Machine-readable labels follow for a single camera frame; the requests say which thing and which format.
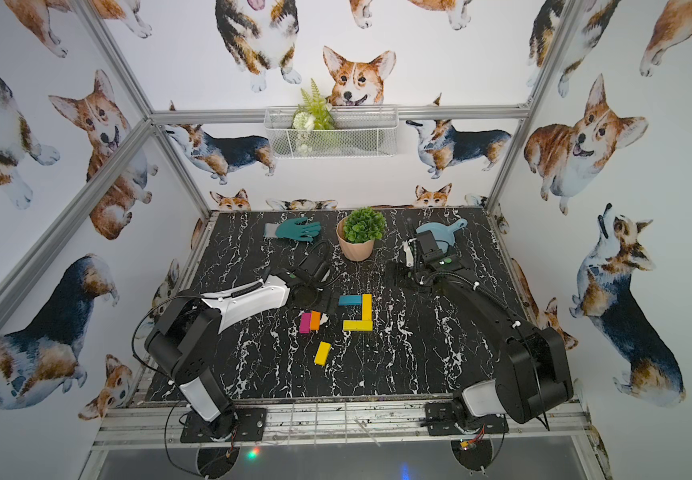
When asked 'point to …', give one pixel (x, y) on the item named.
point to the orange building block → (315, 320)
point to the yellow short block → (322, 353)
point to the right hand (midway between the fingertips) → (393, 277)
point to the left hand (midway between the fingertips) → (329, 298)
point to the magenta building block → (305, 323)
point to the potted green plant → (357, 232)
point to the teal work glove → (291, 229)
